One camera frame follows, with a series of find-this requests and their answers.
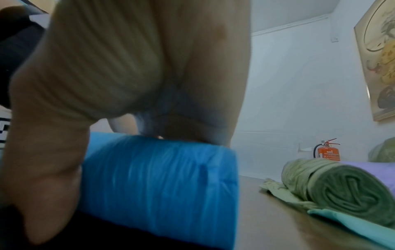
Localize person's right hand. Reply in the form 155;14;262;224
0;0;252;245

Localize person's left hand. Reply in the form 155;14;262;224
109;113;139;136

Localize blue bag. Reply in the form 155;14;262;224
77;131;241;250

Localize olive green bag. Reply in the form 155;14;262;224
259;159;395;229
368;136;395;163

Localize purple bag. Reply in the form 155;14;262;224
339;160;395;196

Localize person's black trousers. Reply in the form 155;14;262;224
0;205;223;250

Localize black left wristband with markers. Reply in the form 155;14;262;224
0;5;47;150

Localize red fire extinguisher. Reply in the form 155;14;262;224
313;138;341;162

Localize white wall conduit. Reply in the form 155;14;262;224
251;13;329;37

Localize gold framed wall picture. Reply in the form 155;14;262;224
353;0;395;122

